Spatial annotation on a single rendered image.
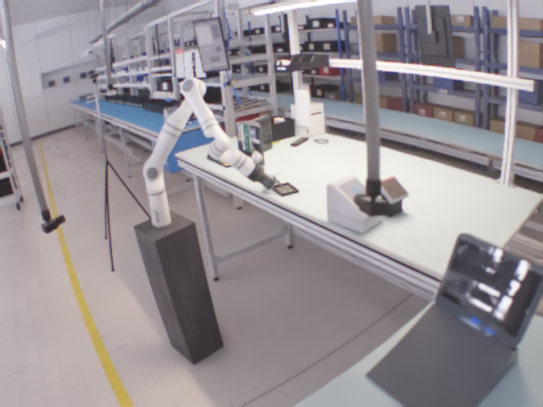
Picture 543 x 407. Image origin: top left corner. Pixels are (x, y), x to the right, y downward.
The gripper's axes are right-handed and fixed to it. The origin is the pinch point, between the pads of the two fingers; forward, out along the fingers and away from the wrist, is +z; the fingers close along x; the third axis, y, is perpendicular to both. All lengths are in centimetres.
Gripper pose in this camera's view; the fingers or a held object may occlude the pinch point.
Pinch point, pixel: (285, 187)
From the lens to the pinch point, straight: 174.8
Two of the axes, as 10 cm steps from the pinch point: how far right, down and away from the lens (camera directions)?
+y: -6.2, 7.7, 1.2
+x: 2.7, 3.6, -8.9
